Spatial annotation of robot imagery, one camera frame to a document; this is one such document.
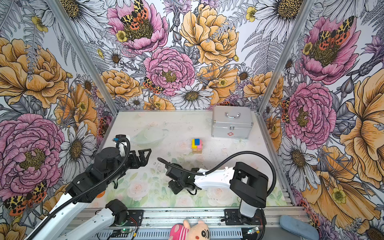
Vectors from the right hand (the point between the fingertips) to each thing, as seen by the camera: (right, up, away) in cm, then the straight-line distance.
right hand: (175, 189), depth 81 cm
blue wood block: (+12, +24, +12) cm, 29 cm away
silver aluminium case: (+34, +36, +16) cm, 52 cm away
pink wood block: (+14, +21, +13) cm, 28 cm away
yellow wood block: (+9, +21, +12) cm, 26 cm away
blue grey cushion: (+57, -12, -11) cm, 59 cm away
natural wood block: (+11, +18, +13) cm, 25 cm away
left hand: (-14, +20, -11) cm, 27 cm away
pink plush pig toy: (+12, -11, -17) cm, 23 cm away
